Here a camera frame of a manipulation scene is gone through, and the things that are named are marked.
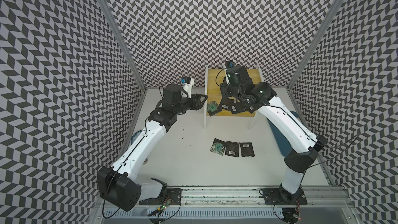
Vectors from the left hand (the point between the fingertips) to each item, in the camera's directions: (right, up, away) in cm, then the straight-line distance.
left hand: (203, 97), depth 73 cm
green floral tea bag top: (+8, -28, +16) cm, 33 cm away
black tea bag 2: (+25, -30, +16) cm, 42 cm away
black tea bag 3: (+13, -3, +13) cm, 19 cm away
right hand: (+11, +5, -1) cm, 12 cm away
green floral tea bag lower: (+5, -5, +16) cm, 17 cm away
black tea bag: (+16, -29, +16) cm, 37 cm away
